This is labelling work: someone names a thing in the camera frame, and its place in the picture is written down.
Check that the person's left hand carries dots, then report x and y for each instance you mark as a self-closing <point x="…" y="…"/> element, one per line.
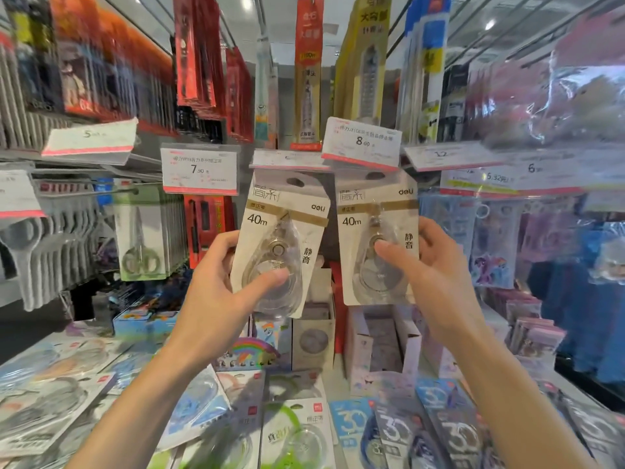
<point x="210" y="307"/>

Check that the person's right hand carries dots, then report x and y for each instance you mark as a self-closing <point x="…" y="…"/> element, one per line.
<point x="439" y="288"/>

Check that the pile of assorted correction tapes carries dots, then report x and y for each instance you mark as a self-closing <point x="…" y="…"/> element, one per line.
<point x="293" y="434"/>

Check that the person's left forearm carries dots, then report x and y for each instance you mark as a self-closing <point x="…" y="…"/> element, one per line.
<point x="136" y="415"/>

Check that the person's right forearm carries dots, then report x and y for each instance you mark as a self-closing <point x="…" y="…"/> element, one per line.
<point x="512" y="405"/>

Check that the rainbow print display box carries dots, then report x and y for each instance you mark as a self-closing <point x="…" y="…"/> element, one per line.
<point x="249" y="351"/>

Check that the blue card box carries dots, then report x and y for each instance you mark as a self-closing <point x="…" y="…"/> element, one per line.
<point x="146" y="319"/>

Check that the row of blue character packs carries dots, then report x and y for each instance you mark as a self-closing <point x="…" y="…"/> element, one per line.
<point x="488" y="239"/>

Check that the white pink display carton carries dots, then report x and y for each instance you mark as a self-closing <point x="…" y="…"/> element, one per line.
<point x="386" y="346"/>

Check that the red pen set pack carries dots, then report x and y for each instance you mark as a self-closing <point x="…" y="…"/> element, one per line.
<point x="210" y="224"/>

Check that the row of green scissors packs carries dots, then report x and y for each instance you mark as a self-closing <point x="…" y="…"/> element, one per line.
<point x="141" y="239"/>

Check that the red carton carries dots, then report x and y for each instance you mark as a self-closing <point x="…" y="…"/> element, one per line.
<point x="338" y="312"/>

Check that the beige box round window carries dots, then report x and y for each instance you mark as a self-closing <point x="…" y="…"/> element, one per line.
<point x="312" y="332"/>

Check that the white price tag red stripe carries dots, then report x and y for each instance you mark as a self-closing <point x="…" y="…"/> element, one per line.
<point x="449" y="156"/>
<point x="90" y="136"/>
<point x="542" y="168"/>
<point x="17" y="192"/>
<point x="478" y="180"/>
<point x="200" y="168"/>
<point x="361" y="144"/>
<point x="290" y="160"/>

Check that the blue bagged goods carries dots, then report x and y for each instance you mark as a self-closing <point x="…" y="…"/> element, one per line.
<point x="581" y="312"/>

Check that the metal peg hook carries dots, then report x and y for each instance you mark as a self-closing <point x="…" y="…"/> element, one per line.
<point x="88" y="191"/>

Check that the row of black packs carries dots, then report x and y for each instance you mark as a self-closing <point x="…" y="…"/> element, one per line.
<point x="200" y="124"/>

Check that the row of clear scissors packs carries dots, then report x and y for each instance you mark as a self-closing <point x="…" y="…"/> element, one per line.
<point x="29" y="258"/>

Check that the row of blue yellow packs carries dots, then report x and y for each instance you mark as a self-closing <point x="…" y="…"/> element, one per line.
<point x="429" y="68"/>

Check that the white teal pen pack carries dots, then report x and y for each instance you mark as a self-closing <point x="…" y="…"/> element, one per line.
<point x="263" y="92"/>

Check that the clear bagged pink goods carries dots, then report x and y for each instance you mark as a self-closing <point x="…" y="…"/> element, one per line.
<point x="561" y="82"/>

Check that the row of yellow refill packs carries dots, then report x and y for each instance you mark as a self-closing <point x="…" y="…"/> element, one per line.
<point x="363" y="58"/>

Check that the row of orange refill packs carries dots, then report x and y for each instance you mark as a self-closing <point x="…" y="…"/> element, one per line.
<point x="307" y="68"/>

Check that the row of red hanging packs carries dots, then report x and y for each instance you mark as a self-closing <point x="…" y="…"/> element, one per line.
<point x="200" y="48"/>

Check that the row of grey white packs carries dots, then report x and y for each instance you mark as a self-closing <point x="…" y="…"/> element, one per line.
<point x="29" y="117"/>

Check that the round ceiling light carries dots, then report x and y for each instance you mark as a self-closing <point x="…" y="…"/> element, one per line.
<point x="246" y="2"/>
<point x="489" y="24"/>

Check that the row of dark toy packs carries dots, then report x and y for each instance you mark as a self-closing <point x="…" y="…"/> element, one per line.
<point x="34" y="43"/>

